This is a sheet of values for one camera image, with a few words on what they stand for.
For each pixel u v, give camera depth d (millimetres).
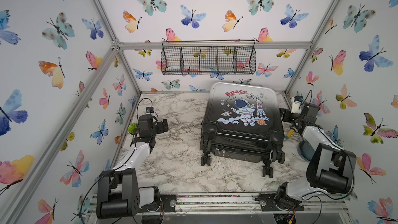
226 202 754
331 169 445
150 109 753
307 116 685
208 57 982
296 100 790
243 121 755
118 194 416
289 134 956
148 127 661
